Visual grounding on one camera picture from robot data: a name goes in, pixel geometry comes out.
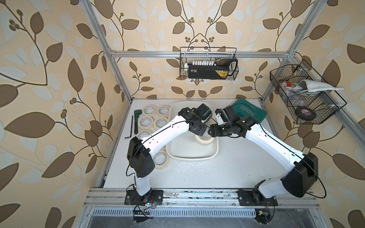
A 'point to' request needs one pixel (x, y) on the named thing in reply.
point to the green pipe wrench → (136, 115)
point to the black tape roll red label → (305, 113)
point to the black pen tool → (131, 130)
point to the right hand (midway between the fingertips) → (212, 131)
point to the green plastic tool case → (244, 108)
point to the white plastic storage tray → (187, 148)
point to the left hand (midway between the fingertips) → (201, 130)
